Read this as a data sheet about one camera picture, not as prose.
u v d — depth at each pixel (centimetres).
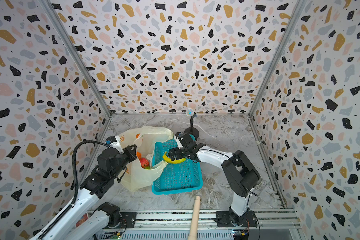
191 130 106
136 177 73
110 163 55
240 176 48
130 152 65
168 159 91
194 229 69
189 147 71
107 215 62
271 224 74
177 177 90
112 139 65
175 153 80
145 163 89
